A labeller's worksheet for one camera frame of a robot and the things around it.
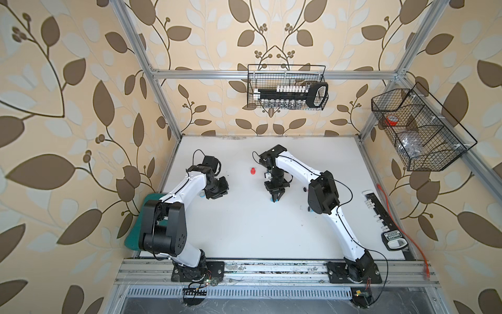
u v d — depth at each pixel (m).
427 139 0.72
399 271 0.78
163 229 0.45
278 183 0.83
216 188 0.77
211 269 0.75
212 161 0.74
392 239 0.82
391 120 0.81
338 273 0.73
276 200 0.89
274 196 0.88
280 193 0.87
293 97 0.85
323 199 0.62
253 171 1.04
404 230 0.89
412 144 0.70
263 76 0.91
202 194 0.80
